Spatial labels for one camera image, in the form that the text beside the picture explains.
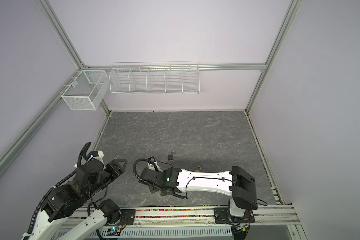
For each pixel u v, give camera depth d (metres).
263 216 0.75
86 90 0.97
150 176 0.53
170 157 0.94
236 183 0.46
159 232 1.58
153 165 0.64
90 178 0.45
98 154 0.60
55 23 0.74
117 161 0.60
